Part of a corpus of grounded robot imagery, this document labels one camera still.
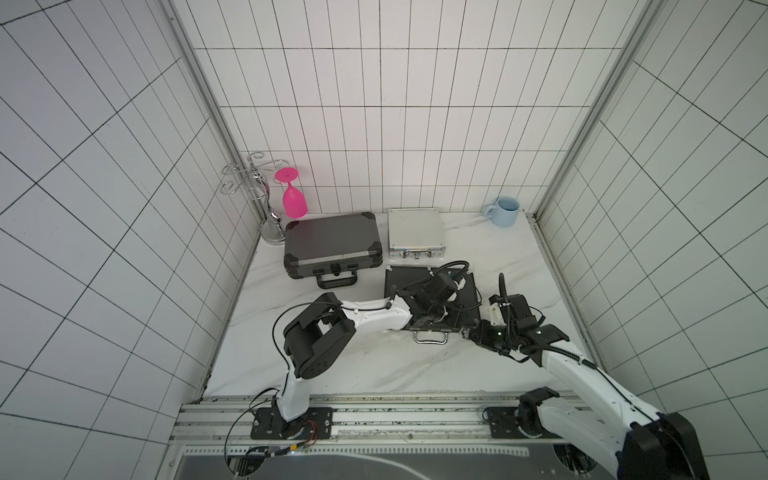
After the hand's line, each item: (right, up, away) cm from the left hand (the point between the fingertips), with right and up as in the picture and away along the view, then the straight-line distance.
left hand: (454, 320), depth 85 cm
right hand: (+4, -3, -1) cm, 5 cm away
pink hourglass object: (-52, +36, +15) cm, 65 cm away
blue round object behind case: (+27, +34, +28) cm, 52 cm away
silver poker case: (-10, +26, +24) cm, 37 cm away
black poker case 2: (+4, 0, +2) cm, 5 cm away
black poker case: (-38, +20, +15) cm, 46 cm away
